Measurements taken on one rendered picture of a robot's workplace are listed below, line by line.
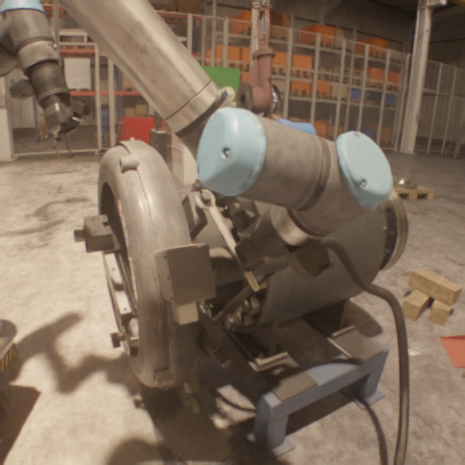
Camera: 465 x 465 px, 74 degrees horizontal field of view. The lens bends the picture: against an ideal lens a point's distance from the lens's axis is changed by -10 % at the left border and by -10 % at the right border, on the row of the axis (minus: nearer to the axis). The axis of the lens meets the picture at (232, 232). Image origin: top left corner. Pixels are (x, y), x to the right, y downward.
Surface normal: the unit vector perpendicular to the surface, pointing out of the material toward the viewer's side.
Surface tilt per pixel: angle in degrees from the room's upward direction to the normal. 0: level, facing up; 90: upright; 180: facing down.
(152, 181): 35
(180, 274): 67
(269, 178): 103
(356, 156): 51
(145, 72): 111
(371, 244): 78
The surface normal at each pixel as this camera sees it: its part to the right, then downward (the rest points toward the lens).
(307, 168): 0.33, 0.17
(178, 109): -0.16, 0.65
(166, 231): 0.40, -0.26
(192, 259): 0.46, -0.06
